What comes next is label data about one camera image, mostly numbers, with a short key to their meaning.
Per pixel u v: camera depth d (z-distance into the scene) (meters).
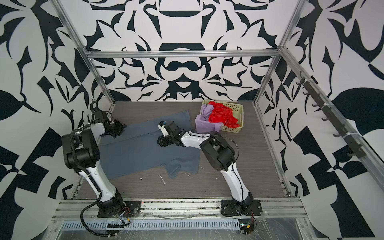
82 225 0.66
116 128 0.91
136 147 0.93
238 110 1.12
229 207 0.74
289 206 0.76
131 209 0.74
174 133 0.77
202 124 1.01
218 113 0.99
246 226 0.71
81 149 0.55
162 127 0.88
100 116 0.81
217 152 0.56
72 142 0.56
